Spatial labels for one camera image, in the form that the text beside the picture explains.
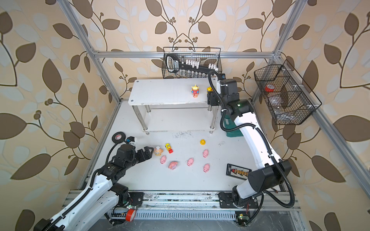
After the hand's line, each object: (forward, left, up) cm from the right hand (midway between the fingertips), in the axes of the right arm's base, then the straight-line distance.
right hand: (214, 94), depth 75 cm
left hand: (-18, +39, -24) cm, 50 cm away
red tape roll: (+6, -32, -2) cm, 33 cm away
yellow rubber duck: (-10, +5, -33) cm, 35 cm away
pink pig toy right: (-18, +5, -33) cm, 38 cm away
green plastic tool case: (+6, -15, -34) cm, 38 cm away
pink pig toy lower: (-27, +5, -34) cm, 44 cm away
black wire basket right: (-6, -39, -1) cm, 39 cm away
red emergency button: (-49, +43, -30) cm, 72 cm away
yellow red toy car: (-14, +28, -33) cm, 45 cm away
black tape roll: (-3, +64, -34) cm, 73 cm away
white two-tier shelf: (-5, +22, -2) cm, 23 cm away
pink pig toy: (-21, +31, -33) cm, 50 cm away
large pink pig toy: (-26, +24, -30) cm, 47 cm away
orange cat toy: (-17, +34, -29) cm, 48 cm away
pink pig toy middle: (-23, +14, -34) cm, 43 cm away
